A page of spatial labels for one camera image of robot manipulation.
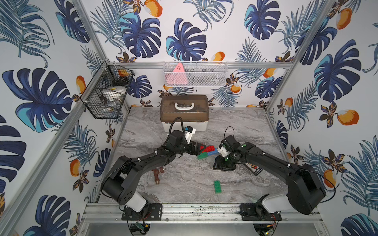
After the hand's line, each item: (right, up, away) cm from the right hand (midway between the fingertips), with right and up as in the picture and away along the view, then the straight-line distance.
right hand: (216, 167), depth 83 cm
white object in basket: (-56, +41, -3) cm, 70 cm away
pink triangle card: (-22, +54, +7) cm, 58 cm away
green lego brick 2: (0, -10, -1) cm, 10 cm away
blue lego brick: (+1, +6, +11) cm, 13 cm away
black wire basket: (-67, +56, +10) cm, 87 cm away
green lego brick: (-7, +5, +9) cm, 13 cm away
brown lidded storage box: (-13, +34, +10) cm, 37 cm away
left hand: (-9, +14, +1) cm, 17 cm away
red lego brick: (-3, +9, +12) cm, 15 cm away
